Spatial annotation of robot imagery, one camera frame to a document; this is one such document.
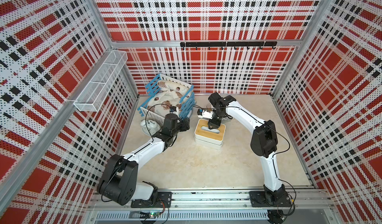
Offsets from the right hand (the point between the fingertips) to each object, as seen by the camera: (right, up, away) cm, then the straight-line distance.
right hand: (214, 122), depth 92 cm
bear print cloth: (-31, +18, +17) cm, 40 cm away
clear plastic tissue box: (+5, +3, -12) cm, 14 cm away
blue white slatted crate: (-18, +13, +10) cm, 24 cm away
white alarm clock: (-40, -3, -2) cm, 40 cm away
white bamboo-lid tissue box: (-7, -8, -6) cm, 12 cm away
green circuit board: (-31, -42, -23) cm, 57 cm away
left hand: (-17, +2, -3) cm, 17 cm away
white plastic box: (-3, -12, -3) cm, 13 cm away
